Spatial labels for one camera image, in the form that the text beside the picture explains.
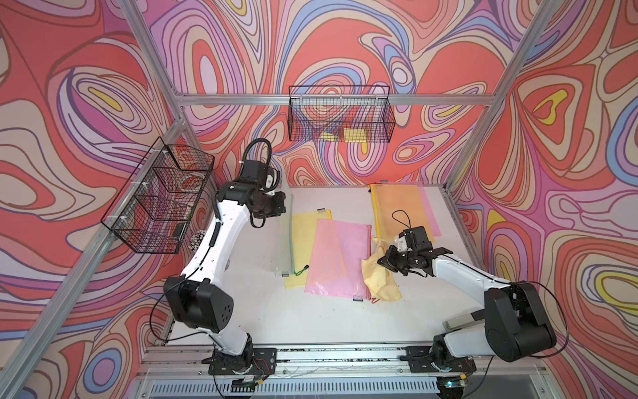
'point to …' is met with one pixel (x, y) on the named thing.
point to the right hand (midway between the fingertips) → (379, 266)
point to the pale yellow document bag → (304, 231)
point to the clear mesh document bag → (285, 259)
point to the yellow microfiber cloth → (381, 280)
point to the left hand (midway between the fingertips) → (286, 207)
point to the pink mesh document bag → (434, 225)
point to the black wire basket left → (151, 213)
